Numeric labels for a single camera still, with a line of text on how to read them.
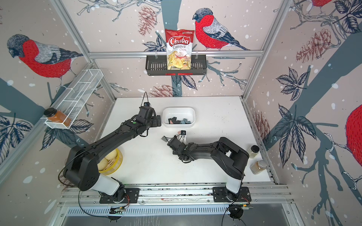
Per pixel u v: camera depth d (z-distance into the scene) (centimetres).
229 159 46
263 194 75
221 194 73
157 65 95
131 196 73
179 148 69
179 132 100
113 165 79
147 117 68
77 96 81
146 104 77
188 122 104
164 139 97
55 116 60
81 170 42
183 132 82
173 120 104
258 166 74
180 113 109
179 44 85
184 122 101
